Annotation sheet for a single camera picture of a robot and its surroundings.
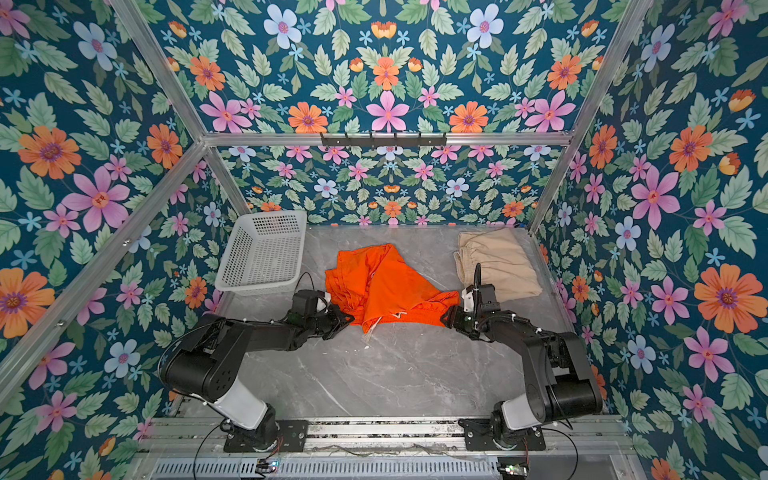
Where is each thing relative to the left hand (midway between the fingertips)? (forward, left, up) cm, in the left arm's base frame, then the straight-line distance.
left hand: (358, 311), depth 90 cm
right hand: (-3, -28, -4) cm, 28 cm away
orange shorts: (+11, -5, -2) cm, 12 cm away
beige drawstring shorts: (+17, -51, -2) cm, 54 cm away
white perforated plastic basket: (+29, +38, -5) cm, 49 cm away
